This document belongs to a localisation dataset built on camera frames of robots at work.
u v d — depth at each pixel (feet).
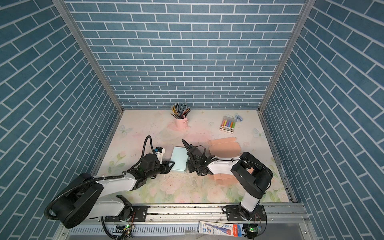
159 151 2.62
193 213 2.47
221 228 2.27
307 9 2.36
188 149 2.68
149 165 2.28
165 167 2.53
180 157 2.97
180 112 3.45
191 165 2.70
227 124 3.65
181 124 3.43
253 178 1.51
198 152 2.36
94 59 2.98
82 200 1.39
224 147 3.36
